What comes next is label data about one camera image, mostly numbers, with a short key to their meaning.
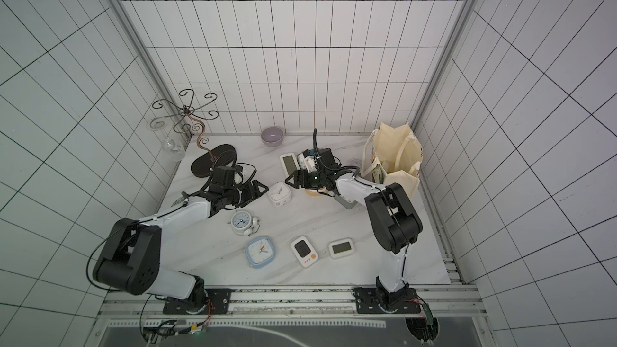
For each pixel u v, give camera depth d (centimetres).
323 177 74
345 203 93
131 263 43
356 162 104
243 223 86
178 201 90
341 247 82
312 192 97
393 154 99
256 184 82
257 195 80
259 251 80
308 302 74
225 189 72
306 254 79
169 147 86
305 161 85
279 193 95
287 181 87
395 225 50
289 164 104
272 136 115
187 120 117
